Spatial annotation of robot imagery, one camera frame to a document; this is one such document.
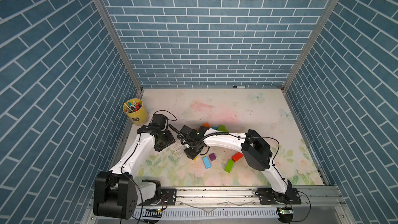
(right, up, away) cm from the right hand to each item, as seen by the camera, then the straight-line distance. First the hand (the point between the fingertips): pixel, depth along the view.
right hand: (190, 155), depth 86 cm
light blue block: (+9, -3, -3) cm, 10 cm away
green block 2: (+22, -5, -3) cm, 22 cm away
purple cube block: (+12, -1, -2) cm, 12 cm away
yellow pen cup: (-36, +26, +9) cm, 45 cm away
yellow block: (+3, +1, -8) cm, 8 cm away
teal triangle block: (+15, +14, +11) cm, 23 cm away
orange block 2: (+5, +18, -17) cm, 25 cm away
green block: (+19, +13, +10) cm, 26 cm away
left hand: (-9, +8, -2) cm, 12 cm away
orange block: (+9, +15, +13) cm, 22 cm away
